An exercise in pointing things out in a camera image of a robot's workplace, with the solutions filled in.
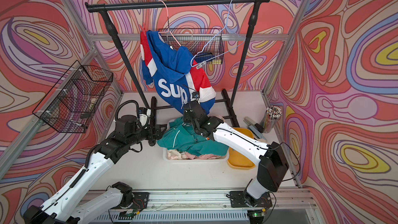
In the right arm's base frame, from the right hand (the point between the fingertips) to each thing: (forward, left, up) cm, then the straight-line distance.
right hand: (189, 113), depth 80 cm
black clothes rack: (+26, -25, -19) cm, 41 cm away
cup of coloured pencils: (0, -45, -6) cm, 46 cm away
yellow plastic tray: (-17, -25, -24) cm, 39 cm away
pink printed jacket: (-17, +7, -11) cm, 22 cm away
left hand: (-8, +14, 0) cm, 16 cm away
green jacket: (-10, +4, -5) cm, 12 cm away
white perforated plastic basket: (-19, -16, -16) cm, 30 cm away
